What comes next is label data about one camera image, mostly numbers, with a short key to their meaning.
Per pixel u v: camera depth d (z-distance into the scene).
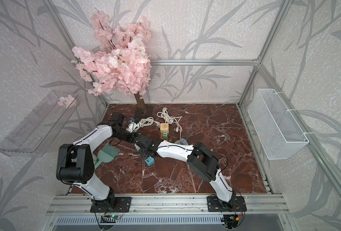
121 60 0.66
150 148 0.65
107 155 0.91
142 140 0.67
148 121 1.05
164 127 0.96
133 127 0.82
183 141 0.91
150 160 0.87
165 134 0.94
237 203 0.71
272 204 0.75
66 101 0.77
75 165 0.46
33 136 0.65
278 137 0.59
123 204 0.74
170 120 1.06
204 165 0.50
